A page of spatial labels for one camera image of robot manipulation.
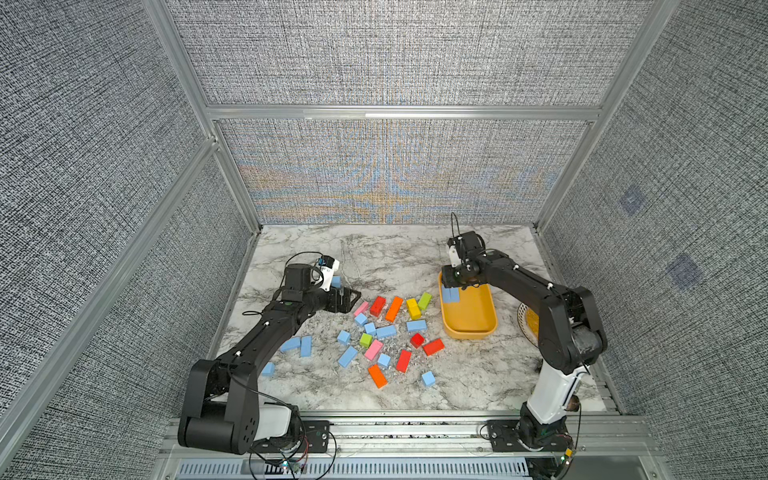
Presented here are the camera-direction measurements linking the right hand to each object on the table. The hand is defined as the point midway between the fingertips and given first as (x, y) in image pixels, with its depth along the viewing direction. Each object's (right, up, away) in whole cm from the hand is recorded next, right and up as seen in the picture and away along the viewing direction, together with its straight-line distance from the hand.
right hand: (448, 269), depth 95 cm
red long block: (-15, -26, -9) cm, 31 cm away
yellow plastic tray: (+7, -14, -2) cm, 16 cm away
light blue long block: (-20, -19, -4) cm, 27 cm away
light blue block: (+1, -9, +3) cm, 9 cm away
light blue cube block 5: (-32, -20, -7) cm, 38 cm away
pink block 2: (-23, -23, -7) cm, 34 cm away
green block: (-7, -11, +3) cm, 13 cm away
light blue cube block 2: (-8, -30, -13) cm, 33 cm away
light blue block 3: (-43, -22, -7) cm, 49 cm away
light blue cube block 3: (-52, -27, -14) cm, 60 cm away
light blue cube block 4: (-21, -25, -11) cm, 34 cm away
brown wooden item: (+28, -34, -19) cm, 47 cm away
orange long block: (-17, -13, +1) cm, 22 cm away
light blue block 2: (-11, -17, -2) cm, 20 cm away
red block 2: (-6, -23, -6) cm, 24 cm away
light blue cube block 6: (-25, -18, -5) cm, 31 cm away
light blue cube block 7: (-28, -15, -3) cm, 32 cm away
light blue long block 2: (-39, -13, -35) cm, 54 cm away
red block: (-23, -12, 0) cm, 26 cm away
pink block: (-27, -12, 0) cm, 30 cm away
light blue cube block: (-37, -4, +5) cm, 37 cm away
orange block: (-22, -30, -11) cm, 39 cm away
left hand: (-30, -5, -9) cm, 32 cm away
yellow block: (-11, -13, 0) cm, 17 cm away
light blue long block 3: (-31, -25, -9) cm, 41 cm away
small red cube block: (-11, -21, -7) cm, 24 cm away
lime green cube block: (-26, -21, -7) cm, 34 cm away
